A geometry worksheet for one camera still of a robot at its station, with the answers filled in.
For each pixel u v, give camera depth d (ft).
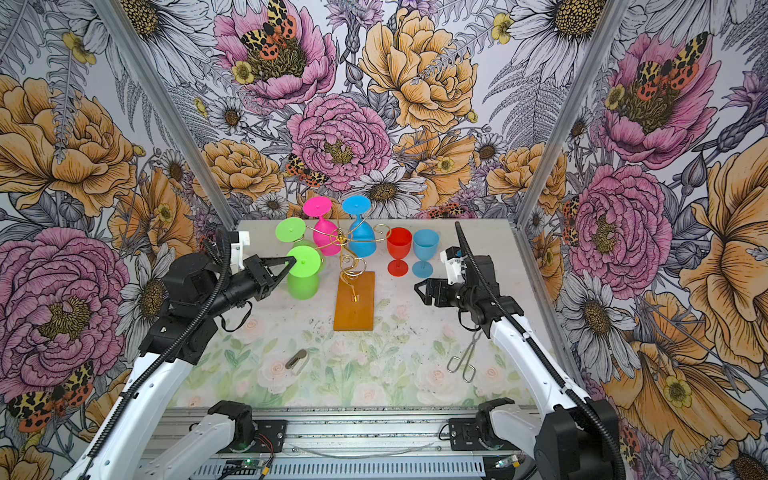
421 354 2.88
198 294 1.62
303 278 2.18
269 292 2.03
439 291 2.32
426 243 3.17
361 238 2.83
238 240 1.92
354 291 3.09
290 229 2.40
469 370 2.79
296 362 2.77
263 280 1.86
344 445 2.41
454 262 2.40
